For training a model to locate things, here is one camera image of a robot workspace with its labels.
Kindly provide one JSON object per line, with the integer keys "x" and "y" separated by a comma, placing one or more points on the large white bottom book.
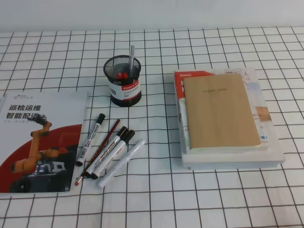
{"x": 268, "y": 155}

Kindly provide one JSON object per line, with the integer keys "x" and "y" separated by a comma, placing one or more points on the white magazine book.
{"x": 221, "y": 110}

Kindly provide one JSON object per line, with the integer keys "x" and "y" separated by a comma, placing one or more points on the robot brochure booklet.
{"x": 39, "y": 137}

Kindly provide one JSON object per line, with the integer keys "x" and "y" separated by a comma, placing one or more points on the middle whiteboard marker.
{"x": 105, "y": 151}

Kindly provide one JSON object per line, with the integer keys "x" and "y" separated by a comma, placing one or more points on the black mesh pen holder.
{"x": 126, "y": 92}

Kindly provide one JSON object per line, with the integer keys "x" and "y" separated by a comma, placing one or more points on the black cap marker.
{"x": 109, "y": 155}
{"x": 88, "y": 144}

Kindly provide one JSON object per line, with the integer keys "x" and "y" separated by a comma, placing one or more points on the right black cap marker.
{"x": 109, "y": 155}

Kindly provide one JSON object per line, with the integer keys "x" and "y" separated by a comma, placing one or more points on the white marker pen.
{"x": 121, "y": 164}

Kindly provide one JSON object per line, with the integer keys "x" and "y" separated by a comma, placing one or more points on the dark red pencil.
{"x": 105, "y": 141}

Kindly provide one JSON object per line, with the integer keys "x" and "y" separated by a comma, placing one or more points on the red items in holder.
{"x": 121, "y": 76}

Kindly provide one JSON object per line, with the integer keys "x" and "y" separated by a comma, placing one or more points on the red cover book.
{"x": 179, "y": 76}

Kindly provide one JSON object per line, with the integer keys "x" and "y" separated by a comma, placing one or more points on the left black cap marker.
{"x": 88, "y": 144}

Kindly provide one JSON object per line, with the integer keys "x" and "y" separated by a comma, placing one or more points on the tan classic notebook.
{"x": 219, "y": 114}

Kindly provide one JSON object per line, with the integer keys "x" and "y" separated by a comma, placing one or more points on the clear ballpoint pen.
{"x": 131, "y": 59}

